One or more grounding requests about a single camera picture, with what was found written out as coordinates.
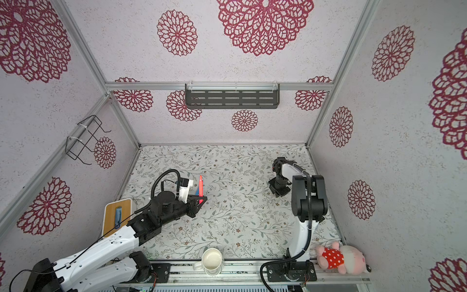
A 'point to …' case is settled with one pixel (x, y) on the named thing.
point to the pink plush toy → (347, 259)
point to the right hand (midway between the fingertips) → (274, 189)
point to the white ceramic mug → (211, 261)
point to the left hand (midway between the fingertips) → (205, 200)
